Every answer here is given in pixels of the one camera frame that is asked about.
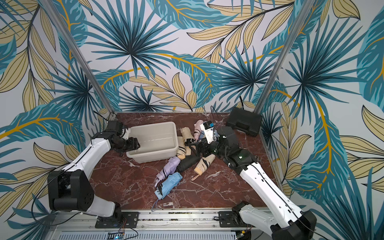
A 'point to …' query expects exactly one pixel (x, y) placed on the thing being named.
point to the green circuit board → (115, 235)
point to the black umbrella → (188, 162)
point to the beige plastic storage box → (158, 141)
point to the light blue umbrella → (170, 182)
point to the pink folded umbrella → (197, 129)
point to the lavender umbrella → (170, 168)
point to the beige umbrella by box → (186, 134)
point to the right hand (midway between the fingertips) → (196, 142)
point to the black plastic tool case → (244, 121)
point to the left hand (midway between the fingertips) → (134, 148)
